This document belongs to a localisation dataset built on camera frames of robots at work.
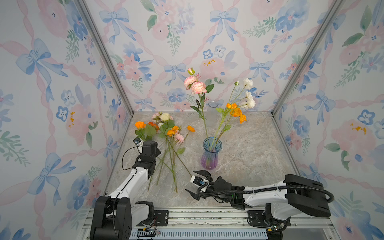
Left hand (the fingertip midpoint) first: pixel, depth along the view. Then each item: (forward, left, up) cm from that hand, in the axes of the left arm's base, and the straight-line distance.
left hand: (152, 145), depth 88 cm
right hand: (-20, -23, +1) cm, 30 cm away
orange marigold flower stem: (+17, +10, -9) cm, 22 cm away
